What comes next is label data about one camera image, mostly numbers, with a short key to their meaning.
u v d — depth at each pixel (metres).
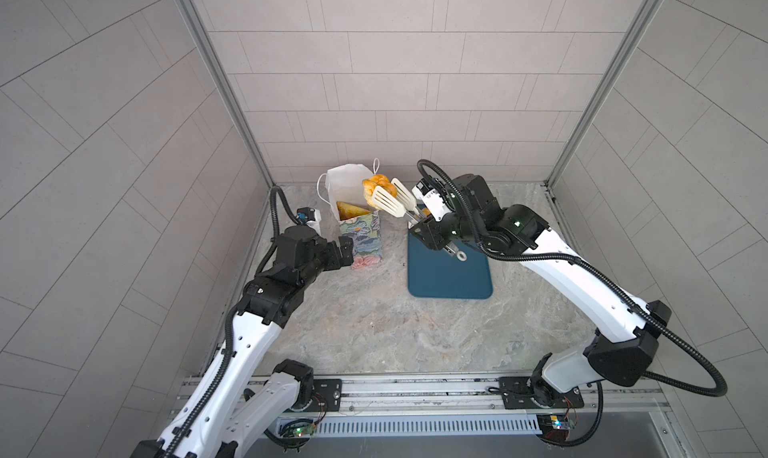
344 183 0.90
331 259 0.62
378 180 0.69
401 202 0.64
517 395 0.69
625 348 0.40
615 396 0.72
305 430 0.64
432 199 0.59
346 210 0.91
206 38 0.79
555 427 0.68
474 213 0.49
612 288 0.41
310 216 0.60
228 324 0.43
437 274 0.91
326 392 0.72
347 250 0.63
